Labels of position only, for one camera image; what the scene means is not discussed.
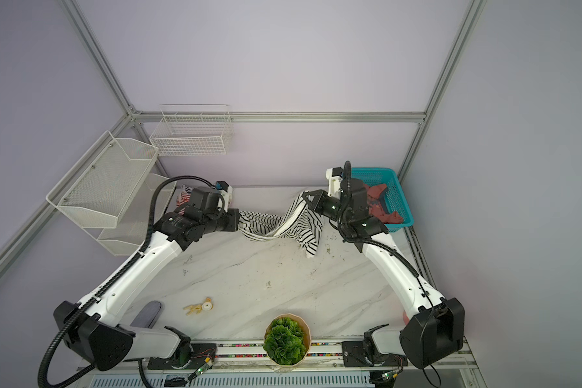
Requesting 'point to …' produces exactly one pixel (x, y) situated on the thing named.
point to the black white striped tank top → (299, 221)
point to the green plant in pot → (287, 339)
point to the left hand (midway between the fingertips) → (236, 220)
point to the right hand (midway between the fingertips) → (296, 198)
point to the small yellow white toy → (207, 305)
